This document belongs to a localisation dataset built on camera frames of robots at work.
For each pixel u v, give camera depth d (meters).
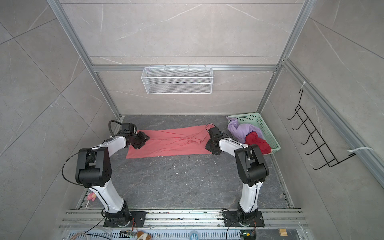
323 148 0.64
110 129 0.75
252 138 0.91
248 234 0.70
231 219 0.73
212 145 0.73
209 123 1.16
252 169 0.51
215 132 0.80
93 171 0.50
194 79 1.01
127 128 0.78
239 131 0.96
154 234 0.70
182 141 1.01
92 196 0.79
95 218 0.75
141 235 0.67
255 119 1.14
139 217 0.73
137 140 0.85
